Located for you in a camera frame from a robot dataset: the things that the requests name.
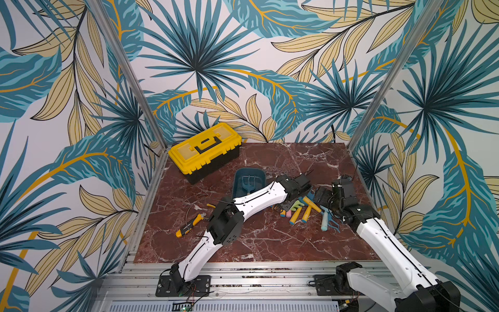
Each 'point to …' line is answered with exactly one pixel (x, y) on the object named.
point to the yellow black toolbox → (199, 156)
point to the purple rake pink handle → (288, 214)
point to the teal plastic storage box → (247, 180)
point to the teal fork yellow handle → (312, 204)
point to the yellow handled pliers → (190, 225)
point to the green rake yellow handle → (296, 207)
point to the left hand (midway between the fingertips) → (277, 202)
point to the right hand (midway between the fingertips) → (325, 195)
